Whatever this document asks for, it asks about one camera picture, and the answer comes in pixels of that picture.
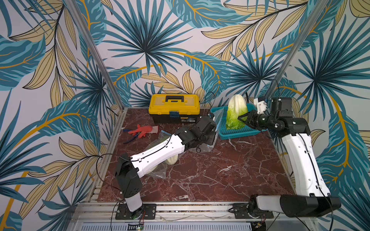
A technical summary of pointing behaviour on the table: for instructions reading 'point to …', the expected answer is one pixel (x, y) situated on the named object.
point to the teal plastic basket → (225, 134)
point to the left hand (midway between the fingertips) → (211, 136)
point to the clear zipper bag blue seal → (160, 171)
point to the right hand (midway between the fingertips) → (239, 118)
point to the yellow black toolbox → (174, 108)
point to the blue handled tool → (135, 136)
